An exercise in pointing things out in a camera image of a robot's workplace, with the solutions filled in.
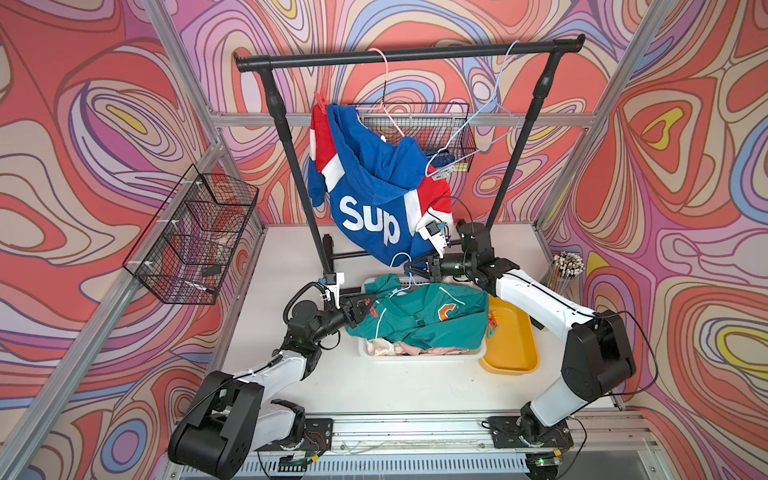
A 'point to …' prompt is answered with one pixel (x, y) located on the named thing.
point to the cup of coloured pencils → (565, 268)
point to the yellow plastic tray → (513, 349)
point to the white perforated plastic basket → (466, 355)
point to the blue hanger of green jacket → (412, 280)
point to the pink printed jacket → (387, 347)
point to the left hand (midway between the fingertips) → (376, 302)
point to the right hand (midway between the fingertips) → (407, 275)
